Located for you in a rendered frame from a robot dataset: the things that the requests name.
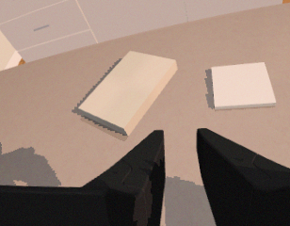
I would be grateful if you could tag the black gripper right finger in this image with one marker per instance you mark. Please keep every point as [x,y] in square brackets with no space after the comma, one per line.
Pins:
[243,188]

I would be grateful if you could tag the beige rectangular block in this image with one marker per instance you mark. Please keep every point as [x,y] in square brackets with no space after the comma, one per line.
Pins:
[128,91]

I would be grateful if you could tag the pale pink flat square tile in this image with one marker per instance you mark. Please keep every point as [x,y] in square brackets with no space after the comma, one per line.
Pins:
[242,85]

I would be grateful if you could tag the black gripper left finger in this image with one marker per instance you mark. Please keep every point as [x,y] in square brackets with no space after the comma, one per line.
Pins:
[129,194]

